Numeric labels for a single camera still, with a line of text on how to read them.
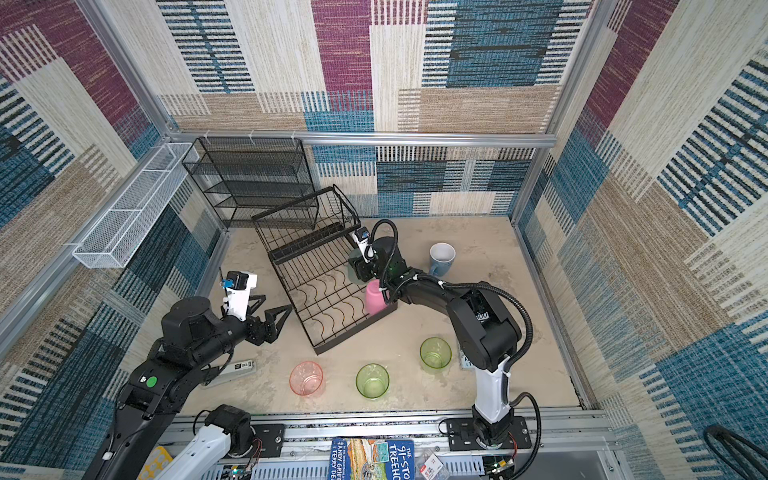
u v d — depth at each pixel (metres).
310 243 1.09
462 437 0.73
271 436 0.74
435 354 0.86
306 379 0.83
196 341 0.49
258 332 0.59
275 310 0.61
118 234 0.72
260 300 0.69
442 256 1.01
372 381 0.83
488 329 0.51
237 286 0.56
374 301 0.86
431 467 0.69
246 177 1.08
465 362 0.84
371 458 0.69
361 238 0.80
